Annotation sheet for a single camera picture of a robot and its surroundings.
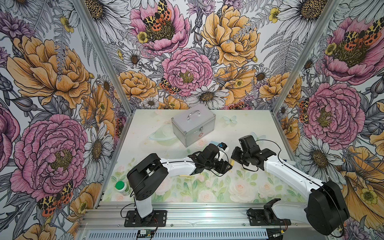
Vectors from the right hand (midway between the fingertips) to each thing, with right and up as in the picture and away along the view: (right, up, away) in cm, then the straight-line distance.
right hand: (231, 158), depth 85 cm
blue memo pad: (-8, +7, +19) cm, 21 cm away
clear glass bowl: (-42, +12, +23) cm, 49 cm away
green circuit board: (-44, -32, -14) cm, 56 cm away
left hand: (-3, -5, -1) cm, 6 cm away
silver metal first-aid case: (-22, +20, +10) cm, 32 cm away
